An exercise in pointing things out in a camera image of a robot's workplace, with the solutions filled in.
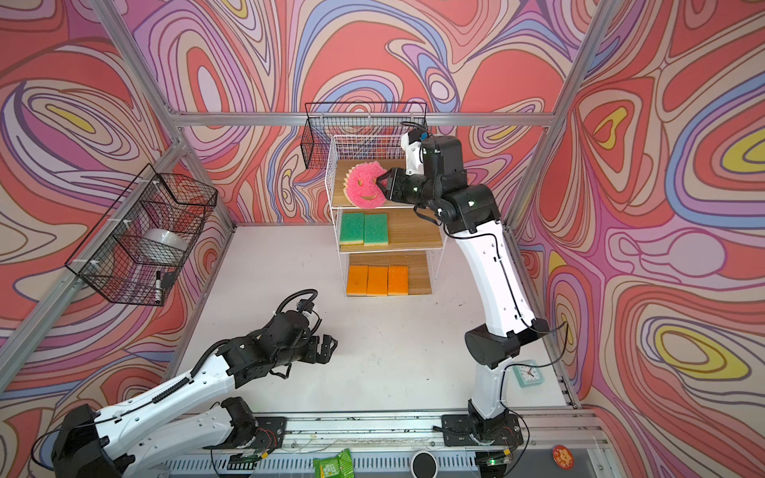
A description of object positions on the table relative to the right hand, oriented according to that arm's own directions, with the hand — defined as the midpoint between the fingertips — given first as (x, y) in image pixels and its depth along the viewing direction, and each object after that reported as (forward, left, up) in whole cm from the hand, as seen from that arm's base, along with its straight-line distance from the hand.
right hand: (381, 187), depth 66 cm
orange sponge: (+3, +9, -40) cm, 42 cm away
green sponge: (+6, +9, -19) cm, 22 cm away
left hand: (-21, +16, -34) cm, 43 cm away
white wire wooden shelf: (-1, -1, -20) cm, 20 cm away
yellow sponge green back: (+5, +2, -19) cm, 19 cm away
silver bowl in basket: (-4, +53, -11) cm, 55 cm away
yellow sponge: (+2, -5, -41) cm, 41 cm away
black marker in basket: (-13, +55, -18) cm, 60 cm away
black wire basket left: (-9, +63, -11) cm, 65 cm away
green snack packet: (-48, +12, -44) cm, 66 cm away
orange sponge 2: (+4, +2, -41) cm, 41 cm away
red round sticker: (-47, -41, -45) cm, 77 cm away
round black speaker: (-48, -7, -39) cm, 63 cm away
